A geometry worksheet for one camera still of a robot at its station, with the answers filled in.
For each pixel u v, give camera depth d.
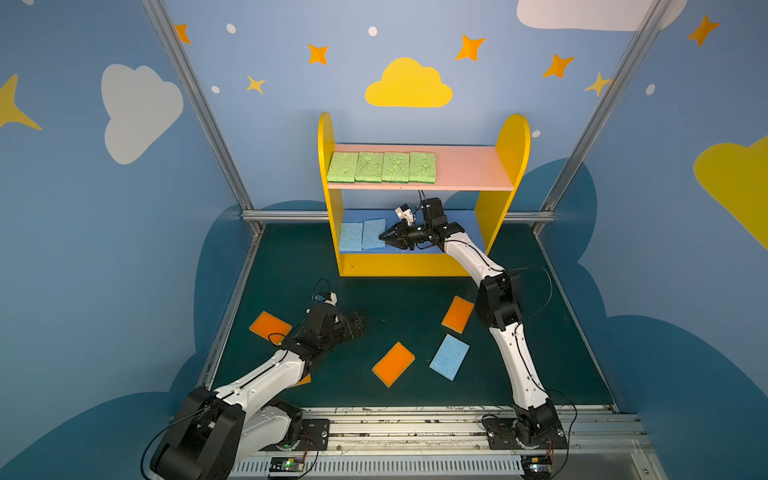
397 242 0.91
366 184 0.75
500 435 0.74
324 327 0.67
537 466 0.72
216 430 0.41
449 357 0.87
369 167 0.77
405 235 0.90
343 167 0.77
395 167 0.77
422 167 0.78
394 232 0.93
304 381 0.62
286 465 0.71
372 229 1.00
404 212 0.96
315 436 0.74
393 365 0.86
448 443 0.74
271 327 0.91
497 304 0.65
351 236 0.98
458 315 0.95
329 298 0.80
